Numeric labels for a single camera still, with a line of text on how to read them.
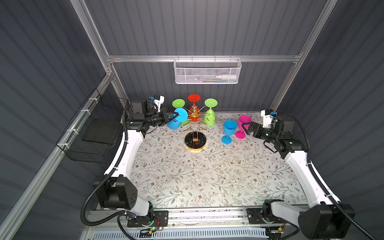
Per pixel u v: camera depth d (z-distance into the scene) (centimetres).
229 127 96
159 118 67
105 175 43
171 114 72
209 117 89
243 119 96
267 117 68
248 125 69
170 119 69
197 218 75
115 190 41
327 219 38
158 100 69
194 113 81
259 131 67
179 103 85
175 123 82
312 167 46
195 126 112
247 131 70
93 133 71
